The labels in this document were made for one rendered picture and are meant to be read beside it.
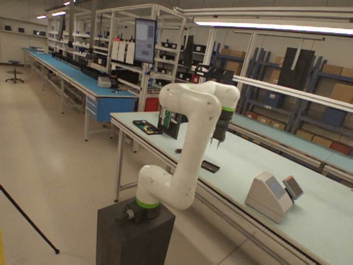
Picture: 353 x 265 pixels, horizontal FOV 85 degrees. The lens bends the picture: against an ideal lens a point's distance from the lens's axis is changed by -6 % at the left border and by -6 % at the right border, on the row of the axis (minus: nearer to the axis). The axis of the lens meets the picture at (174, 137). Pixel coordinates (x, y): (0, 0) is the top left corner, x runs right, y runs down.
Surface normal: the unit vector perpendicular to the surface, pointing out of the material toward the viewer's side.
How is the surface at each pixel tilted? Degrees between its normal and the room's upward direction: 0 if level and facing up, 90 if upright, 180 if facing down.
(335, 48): 90
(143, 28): 101
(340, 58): 90
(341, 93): 90
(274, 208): 90
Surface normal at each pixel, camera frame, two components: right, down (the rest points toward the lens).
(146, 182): -0.50, 0.18
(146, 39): -0.43, 0.43
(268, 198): -0.70, 0.13
